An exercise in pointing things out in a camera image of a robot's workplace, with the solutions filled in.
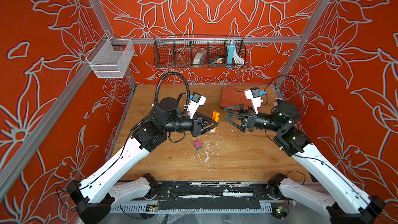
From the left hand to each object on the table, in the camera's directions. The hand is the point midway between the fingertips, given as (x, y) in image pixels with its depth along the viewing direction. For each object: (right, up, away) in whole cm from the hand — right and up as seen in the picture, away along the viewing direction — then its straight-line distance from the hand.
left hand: (215, 122), depth 55 cm
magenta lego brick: (-6, -18, +35) cm, 40 cm away
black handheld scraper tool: (+51, +7, +54) cm, 75 cm away
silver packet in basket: (-6, +33, +36) cm, 49 cm away
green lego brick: (-6, -20, +32) cm, 38 cm away
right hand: (+3, +2, -2) cm, 4 cm away
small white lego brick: (+2, -11, +38) cm, 39 cm away
